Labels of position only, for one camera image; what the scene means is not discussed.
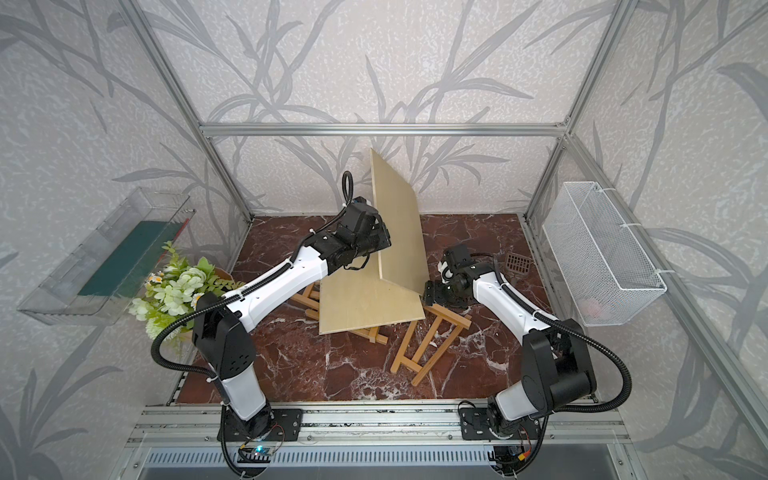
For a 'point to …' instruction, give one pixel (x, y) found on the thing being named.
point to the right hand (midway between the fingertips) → (432, 299)
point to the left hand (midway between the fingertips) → (390, 233)
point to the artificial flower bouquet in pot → (173, 293)
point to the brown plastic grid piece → (518, 263)
